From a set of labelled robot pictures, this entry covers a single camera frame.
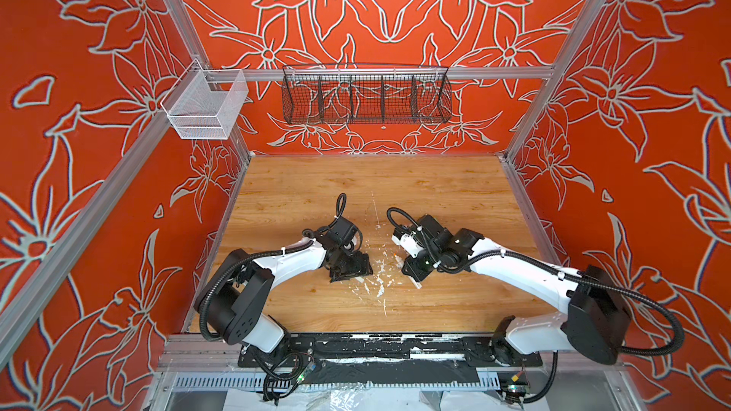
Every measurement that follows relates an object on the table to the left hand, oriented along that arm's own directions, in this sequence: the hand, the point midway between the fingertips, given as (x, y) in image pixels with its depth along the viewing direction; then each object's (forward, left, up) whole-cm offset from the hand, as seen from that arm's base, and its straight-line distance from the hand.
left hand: (363, 272), depth 85 cm
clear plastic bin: (+43, +56, +30) cm, 77 cm away
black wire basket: (+53, +2, +29) cm, 60 cm away
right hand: (-1, -11, +6) cm, 12 cm away
